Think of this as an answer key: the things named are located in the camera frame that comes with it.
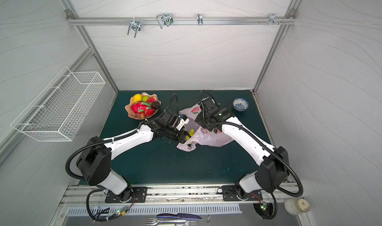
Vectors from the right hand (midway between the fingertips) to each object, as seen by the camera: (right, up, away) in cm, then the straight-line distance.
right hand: (200, 116), depth 81 cm
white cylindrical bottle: (+42, -38, -16) cm, 59 cm away
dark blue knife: (-9, -45, -13) cm, 48 cm away
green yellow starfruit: (-5, -9, 0) cm, 10 cm away
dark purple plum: (-30, +6, +20) cm, 37 cm away
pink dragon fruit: (-41, +5, +20) cm, 46 cm away
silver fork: (-21, -46, -14) cm, 53 cm away
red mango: (-33, +2, +18) cm, 38 cm away
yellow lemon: (-44, +11, +24) cm, 52 cm away
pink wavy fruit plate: (-46, 0, +20) cm, 51 cm away
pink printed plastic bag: (+9, -11, -3) cm, 15 cm away
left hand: (-5, -11, +1) cm, 13 cm away
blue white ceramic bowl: (+32, +7, +30) cm, 44 cm away
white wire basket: (-67, +4, -12) cm, 68 cm away
